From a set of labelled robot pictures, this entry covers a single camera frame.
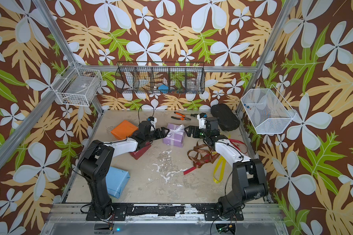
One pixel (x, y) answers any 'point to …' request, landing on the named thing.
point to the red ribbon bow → (208, 157)
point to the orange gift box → (124, 129)
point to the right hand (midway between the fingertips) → (190, 128)
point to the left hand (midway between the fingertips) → (166, 129)
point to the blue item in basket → (163, 88)
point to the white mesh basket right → (269, 112)
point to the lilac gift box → (177, 140)
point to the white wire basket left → (78, 86)
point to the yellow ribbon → (224, 164)
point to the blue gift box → (115, 178)
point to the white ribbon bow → (171, 131)
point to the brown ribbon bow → (201, 154)
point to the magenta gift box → (138, 154)
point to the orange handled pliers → (183, 118)
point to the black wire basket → (185, 78)
